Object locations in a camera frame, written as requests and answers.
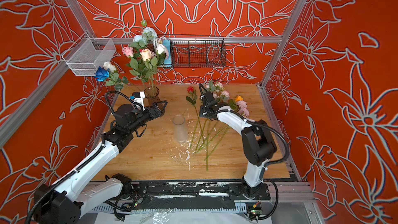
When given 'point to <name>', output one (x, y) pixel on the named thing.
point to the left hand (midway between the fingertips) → (162, 103)
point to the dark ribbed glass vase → (152, 93)
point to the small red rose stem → (190, 90)
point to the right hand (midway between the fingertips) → (202, 110)
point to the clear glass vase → (181, 129)
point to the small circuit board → (255, 212)
